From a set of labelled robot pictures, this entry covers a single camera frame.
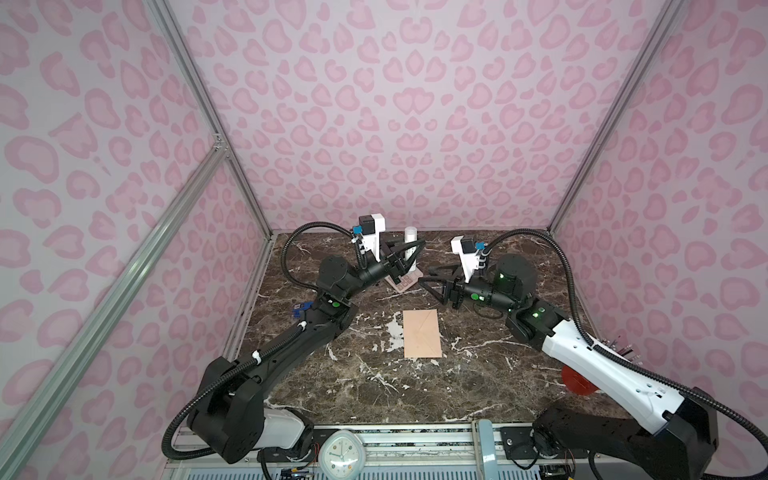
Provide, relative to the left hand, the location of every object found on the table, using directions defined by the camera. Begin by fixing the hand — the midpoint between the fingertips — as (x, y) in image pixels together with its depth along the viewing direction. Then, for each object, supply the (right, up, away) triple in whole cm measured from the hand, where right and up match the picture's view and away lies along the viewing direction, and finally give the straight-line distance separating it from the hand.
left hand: (424, 238), depth 62 cm
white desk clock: (-18, -50, +7) cm, 54 cm away
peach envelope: (+2, -28, +31) cm, 42 cm away
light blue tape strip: (+16, -49, +8) cm, 52 cm away
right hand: (+1, -8, +4) cm, 9 cm away
